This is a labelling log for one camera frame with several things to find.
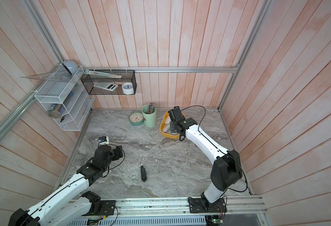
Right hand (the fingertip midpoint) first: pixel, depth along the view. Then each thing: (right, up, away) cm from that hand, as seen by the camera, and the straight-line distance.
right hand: (177, 124), depth 87 cm
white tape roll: (-33, +24, +7) cm, 42 cm away
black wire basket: (-48, +31, +14) cm, 58 cm away
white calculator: (-48, +27, +11) cm, 56 cm away
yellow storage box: (-7, -4, +15) cm, 17 cm away
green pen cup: (-19, +3, +15) cm, 24 cm away
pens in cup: (-17, +13, +11) cm, 24 cm away
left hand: (-38, -15, -3) cm, 41 cm away
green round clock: (-30, +4, +23) cm, 39 cm away
